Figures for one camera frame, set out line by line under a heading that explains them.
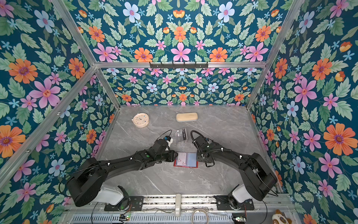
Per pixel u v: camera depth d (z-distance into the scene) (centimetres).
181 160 89
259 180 43
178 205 70
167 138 79
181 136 98
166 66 93
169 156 77
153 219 77
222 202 73
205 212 70
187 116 108
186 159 89
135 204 74
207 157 63
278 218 67
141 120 108
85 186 43
